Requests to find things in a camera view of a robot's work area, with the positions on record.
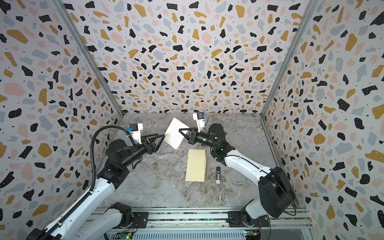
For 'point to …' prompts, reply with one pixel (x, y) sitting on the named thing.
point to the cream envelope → (196, 165)
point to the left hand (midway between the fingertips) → (160, 134)
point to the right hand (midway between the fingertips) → (176, 130)
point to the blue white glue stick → (218, 175)
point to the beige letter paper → (173, 137)
